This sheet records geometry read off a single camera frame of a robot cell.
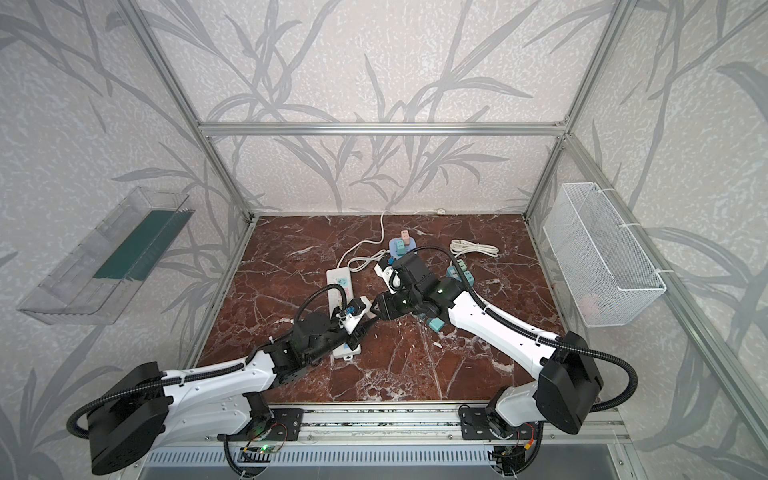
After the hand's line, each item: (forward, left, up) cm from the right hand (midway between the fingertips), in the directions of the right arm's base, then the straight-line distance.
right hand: (377, 297), depth 77 cm
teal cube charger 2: (-1, -17, -16) cm, 23 cm away
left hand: (-1, 0, -2) cm, 2 cm away
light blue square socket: (+29, -3, -16) cm, 33 cm away
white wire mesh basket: (-4, -50, +16) cm, 52 cm away
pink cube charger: (+30, -8, -12) cm, 33 cm away
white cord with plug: (+25, +6, -17) cm, 31 cm away
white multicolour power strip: (+16, +14, -15) cm, 27 cm away
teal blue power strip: (+15, -27, -13) cm, 34 cm away
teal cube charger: (+25, -6, -11) cm, 28 cm away
